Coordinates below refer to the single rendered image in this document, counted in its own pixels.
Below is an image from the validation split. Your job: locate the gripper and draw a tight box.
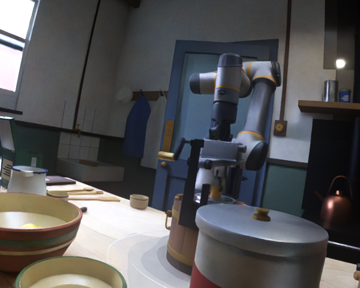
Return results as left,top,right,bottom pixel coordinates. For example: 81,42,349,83
209,101,239,141

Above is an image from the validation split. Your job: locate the yellow-topped dasher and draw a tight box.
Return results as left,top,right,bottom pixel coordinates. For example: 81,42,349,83
209,169,224,199

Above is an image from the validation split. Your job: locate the steel freezer can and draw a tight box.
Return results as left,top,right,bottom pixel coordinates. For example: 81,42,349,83
194,193,236,208

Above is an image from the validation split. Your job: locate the grey lid yellow knob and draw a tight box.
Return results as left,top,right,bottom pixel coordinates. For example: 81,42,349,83
194,203,329,258

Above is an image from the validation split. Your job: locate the wooden freezer bucket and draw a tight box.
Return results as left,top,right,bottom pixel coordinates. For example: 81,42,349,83
166,193,247,277

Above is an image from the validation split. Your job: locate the green box open lid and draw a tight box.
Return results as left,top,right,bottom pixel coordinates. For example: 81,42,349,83
0,116,44,189

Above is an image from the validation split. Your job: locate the white apron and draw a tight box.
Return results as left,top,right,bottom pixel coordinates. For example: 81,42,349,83
140,95,168,170

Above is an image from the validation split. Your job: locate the blue glazed door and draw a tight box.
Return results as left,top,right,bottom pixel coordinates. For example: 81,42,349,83
151,38,280,212

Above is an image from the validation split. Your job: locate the blue apron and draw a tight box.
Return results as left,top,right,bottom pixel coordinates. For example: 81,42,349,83
122,95,152,159

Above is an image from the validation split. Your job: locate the white cap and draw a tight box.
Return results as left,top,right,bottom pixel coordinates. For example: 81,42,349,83
116,86,134,105

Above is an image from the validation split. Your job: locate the small cream bowl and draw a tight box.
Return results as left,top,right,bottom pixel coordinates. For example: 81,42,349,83
129,193,150,210

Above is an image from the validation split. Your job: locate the black stove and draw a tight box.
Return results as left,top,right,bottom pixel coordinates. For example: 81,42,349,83
301,0,360,265

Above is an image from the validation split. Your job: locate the wooden mantel shelf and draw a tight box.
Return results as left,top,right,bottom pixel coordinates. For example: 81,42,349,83
297,100,360,118

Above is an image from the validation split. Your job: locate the steel tin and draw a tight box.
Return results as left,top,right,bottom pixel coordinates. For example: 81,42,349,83
323,79,339,103

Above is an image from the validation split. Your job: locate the blue tin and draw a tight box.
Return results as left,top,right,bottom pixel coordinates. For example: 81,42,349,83
338,88,352,103

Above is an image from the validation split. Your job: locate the copper kettle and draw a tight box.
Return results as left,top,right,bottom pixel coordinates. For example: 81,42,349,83
314,175,355,225

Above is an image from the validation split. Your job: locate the grey red tin canister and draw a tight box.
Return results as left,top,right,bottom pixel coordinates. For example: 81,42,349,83
189,232,329,288

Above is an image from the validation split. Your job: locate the wooden spatula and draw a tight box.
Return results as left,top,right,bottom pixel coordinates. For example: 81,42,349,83
67,196,121,203

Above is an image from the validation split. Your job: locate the dark flat book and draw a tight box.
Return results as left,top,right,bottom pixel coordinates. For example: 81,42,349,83
45,176,77,187

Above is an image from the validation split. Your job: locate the small shallow cream dish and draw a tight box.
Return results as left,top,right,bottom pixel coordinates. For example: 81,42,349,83
46,190,70,202

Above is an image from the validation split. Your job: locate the white enamel jug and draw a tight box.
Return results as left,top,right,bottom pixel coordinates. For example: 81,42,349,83
7,165,49,197

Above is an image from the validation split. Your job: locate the dark window sill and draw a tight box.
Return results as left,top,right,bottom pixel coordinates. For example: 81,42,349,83
0,104,23,116

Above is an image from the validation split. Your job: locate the large striped mixing bowl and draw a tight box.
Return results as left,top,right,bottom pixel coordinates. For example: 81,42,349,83
0,193,83,274

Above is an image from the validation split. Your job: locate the window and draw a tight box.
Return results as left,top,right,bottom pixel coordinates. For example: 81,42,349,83
0,0,40,94

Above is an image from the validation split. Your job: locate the green-rimmed cream bowl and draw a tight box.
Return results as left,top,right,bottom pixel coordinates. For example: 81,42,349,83
14,256,128,288

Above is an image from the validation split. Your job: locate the crank with yellow handle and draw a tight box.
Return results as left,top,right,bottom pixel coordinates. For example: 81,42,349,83
157,137,196,163

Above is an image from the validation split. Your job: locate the brass wall switch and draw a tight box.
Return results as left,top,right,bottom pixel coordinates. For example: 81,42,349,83
273,119,289,137

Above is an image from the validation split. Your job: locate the black freezer frame post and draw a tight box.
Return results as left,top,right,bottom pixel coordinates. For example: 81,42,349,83
176,139,205,232

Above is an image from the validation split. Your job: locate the wooden peg rail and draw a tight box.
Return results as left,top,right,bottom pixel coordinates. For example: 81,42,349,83
131,90,169,101

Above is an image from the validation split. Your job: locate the brown wall conduit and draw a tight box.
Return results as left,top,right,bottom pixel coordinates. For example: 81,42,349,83
280,0,292,121

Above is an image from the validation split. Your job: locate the black wall pipe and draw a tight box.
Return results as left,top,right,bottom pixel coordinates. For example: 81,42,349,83
74,0,102,130

